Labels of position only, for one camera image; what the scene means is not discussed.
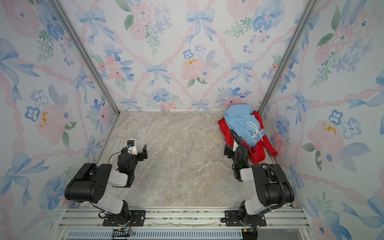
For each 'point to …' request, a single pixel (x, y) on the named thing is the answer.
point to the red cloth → (256, 153)
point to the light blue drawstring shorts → (240, 118)
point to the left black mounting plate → (137, 218)
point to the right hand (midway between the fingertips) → (235, 143)
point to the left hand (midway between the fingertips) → (138, 144)
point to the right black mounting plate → (232, 218)
